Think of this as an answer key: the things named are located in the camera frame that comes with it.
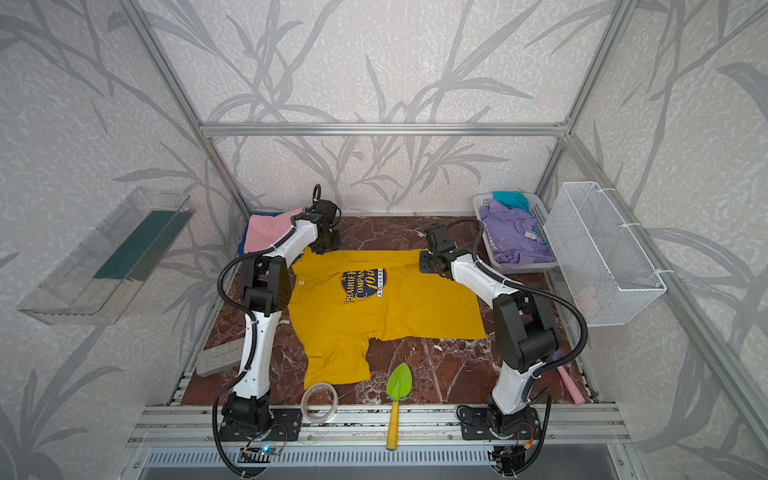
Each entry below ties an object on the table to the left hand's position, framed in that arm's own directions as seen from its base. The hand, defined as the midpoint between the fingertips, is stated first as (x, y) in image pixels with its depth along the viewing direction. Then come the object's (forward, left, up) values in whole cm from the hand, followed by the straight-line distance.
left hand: (337, 236), depth 108 cm
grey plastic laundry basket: (+10, -76, +4) cm, 76 cm away
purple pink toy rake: (-52, -70, -1) cm, 88 cm away
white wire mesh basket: (-34, -67, +33) cm, 82 cm away
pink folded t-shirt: (+4, +29, -2) cm, 29 cm away
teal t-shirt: (+14, -66, +6) cm, 68 cm away
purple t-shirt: (+3, -65, -1) cm, 65 cm away
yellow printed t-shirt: (-24, -5, -4) cm, 25 cm away
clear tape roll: (-53, +1, -2) cm, 53 cm away
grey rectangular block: (-43, +27, -1) cm, 51 cm away
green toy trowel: (-50, -23, -1) cm, 55 cm away
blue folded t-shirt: (-5, +34, -1) cm, 34 cm away
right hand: (-12, -33, +7) cm, 35 cm away
